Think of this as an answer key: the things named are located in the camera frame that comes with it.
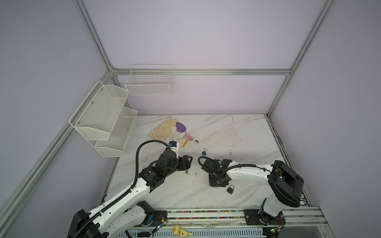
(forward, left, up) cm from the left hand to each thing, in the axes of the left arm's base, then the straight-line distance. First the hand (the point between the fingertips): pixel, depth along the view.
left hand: (187, 159), depth 77 cm
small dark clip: (+23, -5, -16) cm, 29 cm away
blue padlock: (+13, -10, -16) cm, 23 cm away
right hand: (-8, -15, -16) cm, 23 cm away
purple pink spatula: (+35, +6, -16) cm, 38 cm away
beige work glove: (+33, +20, -17) cm, 42 cm away
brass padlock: (+1, +1, -17) cm, 17 cm away
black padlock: (-11, -24, -15) cm, 30 cm away
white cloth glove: (+27, +8, -16) cm, 32 cm away
